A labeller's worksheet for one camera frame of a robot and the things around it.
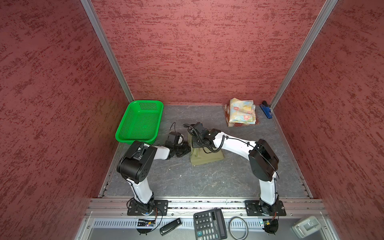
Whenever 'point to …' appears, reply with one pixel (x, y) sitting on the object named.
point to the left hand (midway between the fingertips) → (192, 151)
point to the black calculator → (209, 225)
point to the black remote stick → (170, 226)
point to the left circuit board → (142, 222)
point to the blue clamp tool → (266, 109)
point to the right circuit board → (270, 226)
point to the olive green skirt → (197, 155)
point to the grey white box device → (306, 226)
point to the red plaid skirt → (227, 108)
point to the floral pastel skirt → (242, 111)
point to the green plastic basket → (140, 122)
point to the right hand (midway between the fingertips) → (194, 145)
